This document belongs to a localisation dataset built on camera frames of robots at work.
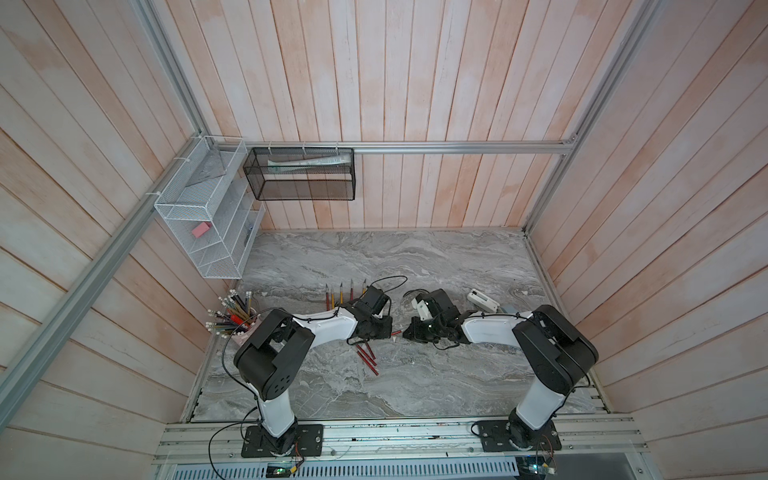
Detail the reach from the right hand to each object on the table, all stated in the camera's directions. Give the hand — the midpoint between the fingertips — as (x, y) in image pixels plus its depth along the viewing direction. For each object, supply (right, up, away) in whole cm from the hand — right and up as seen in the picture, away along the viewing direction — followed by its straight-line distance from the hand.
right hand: (402, 333), depth 93 cm
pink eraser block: (-58, +32, -10) cm, 67 cm away
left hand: (-5, 0, 0) cm, 5 cm away
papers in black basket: (-33, +53, -2) cm, 62 cm away
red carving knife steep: (-10, -4, -4) cm, 12 cm away
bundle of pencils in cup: (-48, +7, -11) cm, 50 cm away
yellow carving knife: (-24, +10, +8) cm, 27 cm away
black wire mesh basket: (-34, +54, +10) cm, 64 cm away
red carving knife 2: (-11, -5, -5) cm, 13 cm away
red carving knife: (-3, 0, 0) cm, 3 cm away
